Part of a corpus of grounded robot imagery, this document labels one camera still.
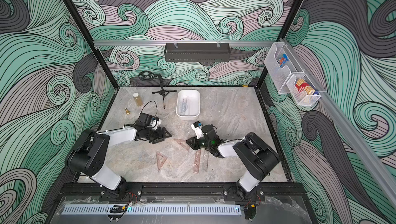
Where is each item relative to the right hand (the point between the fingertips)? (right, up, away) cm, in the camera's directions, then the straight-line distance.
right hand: (188, 141), depth 89 cm
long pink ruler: (+5, -10, -5) cm, 12 cm away
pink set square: (-15, -9, -4) cm, 18 cm away
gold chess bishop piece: (-43, +16, +15) cm, 48 cm away
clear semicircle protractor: (-4, +19, +18) cm, 26 cm away
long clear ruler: (+9, -7, -3) cm, 12 cm away
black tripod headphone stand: (-25, +40, +6) cm, 47 cm away
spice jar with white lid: (-36, +25, +15) cm, 46 cm away
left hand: (-12, +3, +1) cm, 13 cm away
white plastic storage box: (-1, +21, +21) cm, 30 cm away
